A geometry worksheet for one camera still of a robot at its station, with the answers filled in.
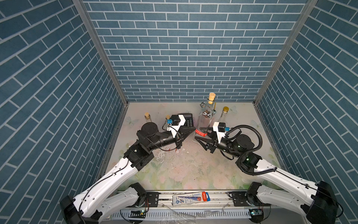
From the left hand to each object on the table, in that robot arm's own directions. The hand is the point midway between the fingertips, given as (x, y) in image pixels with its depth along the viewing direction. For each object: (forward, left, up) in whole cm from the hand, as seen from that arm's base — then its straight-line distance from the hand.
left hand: (198, 131), depth 58 cm
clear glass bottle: (+13, +25, -7) cm, 29 cm away
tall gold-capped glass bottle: (+18, -17, -13) cm, 28 cm away
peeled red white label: (+9, +10, -37) cm, 39 cm away
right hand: (+2, -2, -5) cm, 6 cm away
